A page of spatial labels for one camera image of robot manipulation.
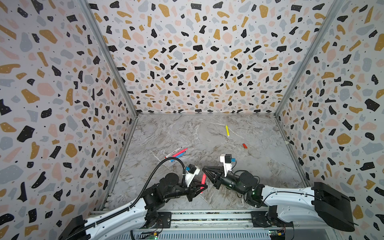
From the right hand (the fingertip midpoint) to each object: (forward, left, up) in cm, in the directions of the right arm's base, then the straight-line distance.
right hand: (202, 171), depth 66 cm
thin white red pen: (+21, +21, -23) cm, 37 cm away
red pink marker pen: (+23, +15, -23) cm, 36 cm away
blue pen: (+20, +16, -23) cm, 35 cm away
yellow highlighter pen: (+42, -18, -23) cm, 51 cm away
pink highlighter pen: (-3, -1, -5) cm, 6 cm away
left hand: (-3, -2, -5) cm, 7 cm away
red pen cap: (+29, -29, -24) cm, 48 cm away
